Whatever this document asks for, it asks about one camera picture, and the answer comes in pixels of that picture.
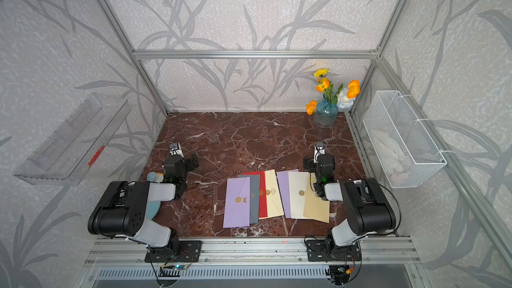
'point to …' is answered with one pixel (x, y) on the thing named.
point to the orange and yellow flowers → (344, 97)
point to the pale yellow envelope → (273, 200)
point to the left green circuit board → (180, 266)
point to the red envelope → (262, 205)
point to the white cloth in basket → (390, 156)
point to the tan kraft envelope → (316, 208)
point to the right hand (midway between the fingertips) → (317, 153)
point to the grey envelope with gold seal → (254, 196)
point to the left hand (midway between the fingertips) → (184, 153)
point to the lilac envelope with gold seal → (237, 202)
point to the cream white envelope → (298, 181)
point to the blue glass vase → (325, 112)
